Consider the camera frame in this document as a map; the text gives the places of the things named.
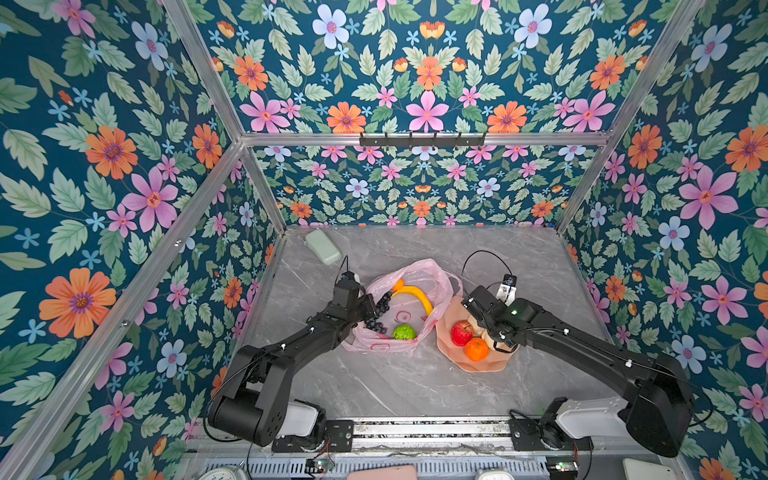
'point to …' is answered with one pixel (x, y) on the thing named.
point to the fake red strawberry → (461, 333)
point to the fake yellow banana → (414, 291)
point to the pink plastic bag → (436, 283)
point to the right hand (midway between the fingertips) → (493, 313)
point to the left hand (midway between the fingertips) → (379, 294)
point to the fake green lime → (404, 332)
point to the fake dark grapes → (381, 307)
